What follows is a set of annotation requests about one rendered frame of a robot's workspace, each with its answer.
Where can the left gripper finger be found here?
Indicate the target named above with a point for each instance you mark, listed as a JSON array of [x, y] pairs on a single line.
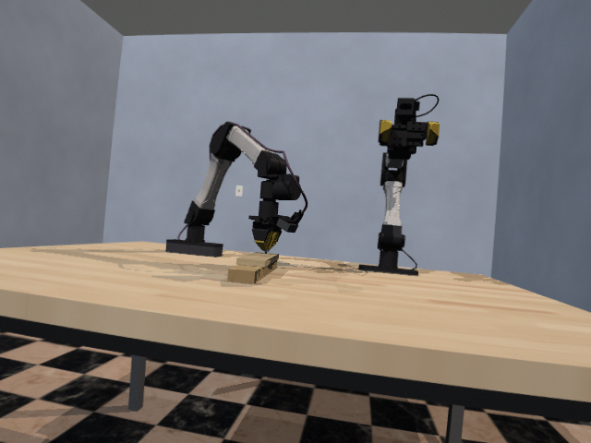
[[385, 130], [433, 132]]

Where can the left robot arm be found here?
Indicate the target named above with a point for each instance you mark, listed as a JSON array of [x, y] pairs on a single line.
[[391, 237]]

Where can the light wooden plank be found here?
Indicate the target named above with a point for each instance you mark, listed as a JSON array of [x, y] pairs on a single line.
[[249, 274]]

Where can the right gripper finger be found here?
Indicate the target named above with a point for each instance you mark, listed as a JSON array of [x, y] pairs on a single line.
[[273, 240], [263, 245]]

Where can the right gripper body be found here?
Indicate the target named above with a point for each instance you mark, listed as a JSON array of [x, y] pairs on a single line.
[[262, 225]]

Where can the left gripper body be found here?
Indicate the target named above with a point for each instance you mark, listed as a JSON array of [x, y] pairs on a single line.
[[411, 134]]

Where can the light wooden slat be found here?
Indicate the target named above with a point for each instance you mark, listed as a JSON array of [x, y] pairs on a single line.
[[262, 260]]

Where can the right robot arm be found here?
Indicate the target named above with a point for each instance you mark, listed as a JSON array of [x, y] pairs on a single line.
[[225, 149]]

